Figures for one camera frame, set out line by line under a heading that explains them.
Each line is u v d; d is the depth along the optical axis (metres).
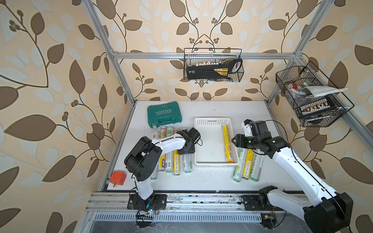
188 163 0.84
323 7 0.71
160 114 1.06
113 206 0.74
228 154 0.88
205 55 0.90
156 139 0.54
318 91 0.63
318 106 0.67
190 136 0.73
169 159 0.86
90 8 0.72
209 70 0.81
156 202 0.74
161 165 0.84
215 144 0.97
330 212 0.37
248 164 0.84
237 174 0.80
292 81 0.84
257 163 0.84
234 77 0.93
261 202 0.66
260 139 0.59
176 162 0.85
